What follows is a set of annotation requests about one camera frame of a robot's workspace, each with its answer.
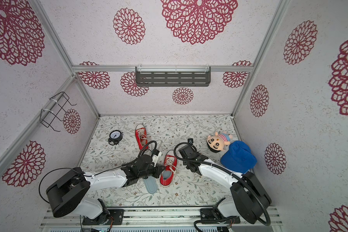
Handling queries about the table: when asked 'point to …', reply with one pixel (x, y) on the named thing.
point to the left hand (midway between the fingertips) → (165, 168)
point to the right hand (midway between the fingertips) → (189, 154)
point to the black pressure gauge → (115, 136)
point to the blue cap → (239, 157)
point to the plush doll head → (216, 143)
